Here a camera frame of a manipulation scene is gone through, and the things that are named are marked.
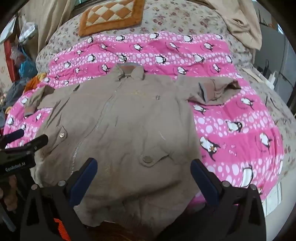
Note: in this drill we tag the person's left hand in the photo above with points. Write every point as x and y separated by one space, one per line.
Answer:
10 195

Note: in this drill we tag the khaki jacket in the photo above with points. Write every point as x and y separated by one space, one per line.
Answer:
129 129

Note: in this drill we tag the beige curtain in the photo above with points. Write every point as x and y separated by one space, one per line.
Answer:
46 18

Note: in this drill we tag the white charger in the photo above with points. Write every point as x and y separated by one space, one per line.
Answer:
274 80

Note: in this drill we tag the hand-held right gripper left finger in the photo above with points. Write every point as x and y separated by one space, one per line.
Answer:
84 180

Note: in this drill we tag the silver plastic bag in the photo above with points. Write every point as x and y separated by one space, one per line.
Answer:
27 31

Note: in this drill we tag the red wooden furniture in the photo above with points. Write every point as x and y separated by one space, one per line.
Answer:
10 58

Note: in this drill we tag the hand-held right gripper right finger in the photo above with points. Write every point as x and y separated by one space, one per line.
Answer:
204 180

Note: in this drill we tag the blue plastic bag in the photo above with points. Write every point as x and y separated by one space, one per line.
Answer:
26 68

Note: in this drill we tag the pink penguin print blanket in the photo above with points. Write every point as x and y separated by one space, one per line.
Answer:
233 143

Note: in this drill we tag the grey cloth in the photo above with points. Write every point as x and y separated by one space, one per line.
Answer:
16 92

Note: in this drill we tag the beige cloth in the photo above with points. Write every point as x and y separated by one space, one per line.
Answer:
242 23

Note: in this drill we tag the floral bed sheet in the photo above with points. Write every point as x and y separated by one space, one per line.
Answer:
178 20

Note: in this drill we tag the orange cloth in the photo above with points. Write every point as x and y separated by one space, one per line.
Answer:
34 82

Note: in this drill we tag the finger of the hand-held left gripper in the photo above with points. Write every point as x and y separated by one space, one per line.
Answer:
34 143
12 136

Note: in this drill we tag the orange checkered cushion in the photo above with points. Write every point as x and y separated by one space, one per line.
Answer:
108 16

